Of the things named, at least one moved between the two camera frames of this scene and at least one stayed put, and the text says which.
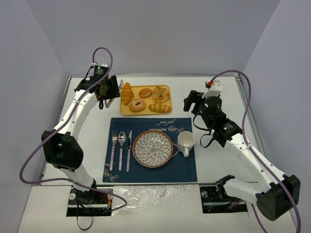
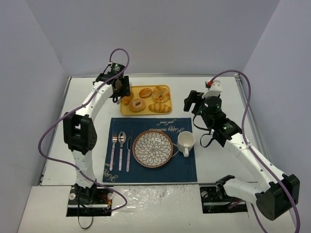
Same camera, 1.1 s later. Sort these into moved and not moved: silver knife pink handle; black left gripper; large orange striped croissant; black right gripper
Moved: black left gripper
Not moved: large orange striped croissant; silver knife pink handle; black right gripper
